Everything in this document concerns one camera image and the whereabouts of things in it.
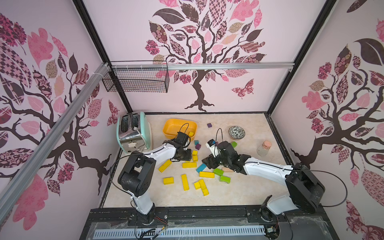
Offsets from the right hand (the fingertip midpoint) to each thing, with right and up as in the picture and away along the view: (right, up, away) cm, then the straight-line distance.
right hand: (206, 157), depth 85 cm
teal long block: (-3, -8, +5) cm, 10 cm away
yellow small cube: (-9, +12, +18) cm, 24 cm away
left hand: (-10, -3, +8) cm, 13 cm away
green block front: (+10, -13, +1) cm, 17 cm away
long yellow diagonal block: (-26, -7, +7) cm, 27 cm away
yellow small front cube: (-5, -15, -3) cm, 17 cm away
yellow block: (0, -11, +3) cm, 12 cm away
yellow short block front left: (-22, -14, 0) cm, 26 cm away
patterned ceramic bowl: (+24, +13, +22) cm, 35 cm away
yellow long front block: (-2, -16, -3) cm, 17 cm away
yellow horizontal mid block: (-11, -6, +5) cm, 14 cm away
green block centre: (+8, -9, +3) cm, 12 cm away
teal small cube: (-6, +7, +18) cm, 20 cm away
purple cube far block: (+5, +19, +29) cm, 35 cm away
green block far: (+20, +5, +16) cm, 26 cm away
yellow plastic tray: (-25, +18, +28) cm, 42 cm away
